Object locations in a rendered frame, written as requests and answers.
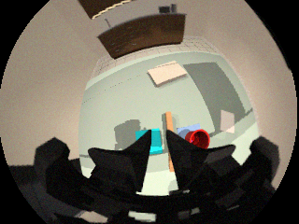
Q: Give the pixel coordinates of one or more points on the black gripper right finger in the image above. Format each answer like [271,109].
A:
[189,160]

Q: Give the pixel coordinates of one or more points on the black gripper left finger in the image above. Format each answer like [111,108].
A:
[133,159]

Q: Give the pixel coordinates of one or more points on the tan wooden bar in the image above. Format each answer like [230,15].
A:
[169,125]

